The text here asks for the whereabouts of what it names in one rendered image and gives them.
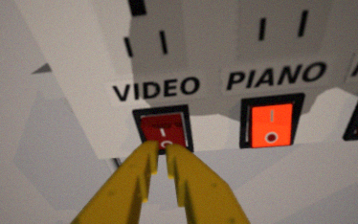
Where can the white power strip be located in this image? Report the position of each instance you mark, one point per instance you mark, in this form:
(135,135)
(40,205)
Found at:
(203,74)

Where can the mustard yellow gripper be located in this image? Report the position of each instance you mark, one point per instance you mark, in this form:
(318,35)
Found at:
(207,198)

